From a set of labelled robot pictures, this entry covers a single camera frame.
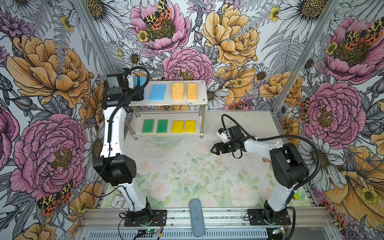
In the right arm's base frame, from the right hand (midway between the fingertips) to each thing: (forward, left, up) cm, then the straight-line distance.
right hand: (217, 153), depth 94 cm
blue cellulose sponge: (+19, +33, +33) cm, 50 cm away
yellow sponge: (+19, +17, +4) cm, 25 cm away
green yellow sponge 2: (+19, +45, +5) cm, 49 cm away
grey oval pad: (-37, +13, -1) cm, 39 cm away
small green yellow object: (-25, -39, -2) cm, 46 cm away
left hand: (+17, +43, +33) cm, 57 cm away
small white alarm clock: (-26, +54, -1) cm, 60 cm away
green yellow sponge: (+19, +36, +4) cm, 41 cm away
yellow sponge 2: (+17, +25, +5) cm, 31 cm away
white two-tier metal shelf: (+46, +34, -5) cm, 57 cm away
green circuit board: (-38, +35, -3) cm, 52 cm away
